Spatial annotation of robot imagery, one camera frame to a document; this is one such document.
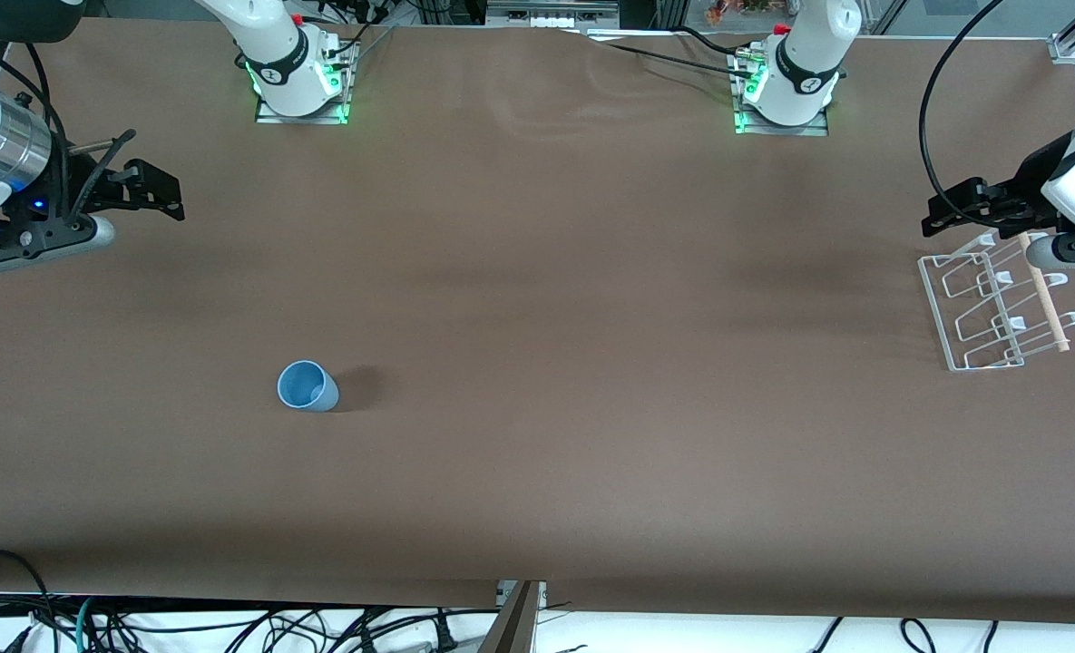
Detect light blue plastic cup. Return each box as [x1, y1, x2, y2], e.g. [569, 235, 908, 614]
[277, 360, 340, 413]

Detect orange red background item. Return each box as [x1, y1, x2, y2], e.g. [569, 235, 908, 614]
[705, 0, 776, 24]

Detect brown table cover sheet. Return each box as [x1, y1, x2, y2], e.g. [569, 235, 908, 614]
[0, 16, 1075, 627]

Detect white power strip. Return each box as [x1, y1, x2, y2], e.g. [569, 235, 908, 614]
[486, 0, 621, 29]

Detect dark angled metal bar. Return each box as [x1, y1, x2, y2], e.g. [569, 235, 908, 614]
[477, 581, 540, 653]

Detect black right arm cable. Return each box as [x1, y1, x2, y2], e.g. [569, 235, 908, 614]
[0, 27, 139, 239]

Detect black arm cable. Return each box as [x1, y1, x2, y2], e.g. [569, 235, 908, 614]
[0, 27, 139, 239]
[919, 0, 1046, 228]

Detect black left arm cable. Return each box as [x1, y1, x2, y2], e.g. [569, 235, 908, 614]
[919, 0, 1046, 228]

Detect white wire cup rack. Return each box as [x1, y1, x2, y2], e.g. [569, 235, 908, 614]
[916, 229, 1075, 374]

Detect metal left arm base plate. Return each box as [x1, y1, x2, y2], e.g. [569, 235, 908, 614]
[730, 48, 830, 138]

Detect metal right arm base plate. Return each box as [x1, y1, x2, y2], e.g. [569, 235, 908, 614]
[254, 41, 353, 126]

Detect black cable on table cover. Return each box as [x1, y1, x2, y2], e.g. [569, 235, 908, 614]
[605, 41, 745, 73]
[676, 25, 767, 59]

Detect teal cable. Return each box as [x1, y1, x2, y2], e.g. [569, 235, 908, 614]
[73, 595, 104, 653]

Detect tangled black floor cables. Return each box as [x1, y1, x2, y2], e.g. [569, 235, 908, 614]
[102, 606, 502, 653]

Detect silver metal table bracket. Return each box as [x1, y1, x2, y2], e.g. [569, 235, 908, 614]
[495, 580, 549, 611]

